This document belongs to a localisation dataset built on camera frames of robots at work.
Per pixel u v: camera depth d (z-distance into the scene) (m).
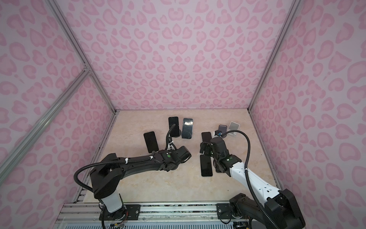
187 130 1.00
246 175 0.50
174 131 1.07
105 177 0.45
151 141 0.91
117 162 0.49
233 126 1.01
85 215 0.74
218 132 0.75
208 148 0.73
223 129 0.99
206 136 1.04
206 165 1.08
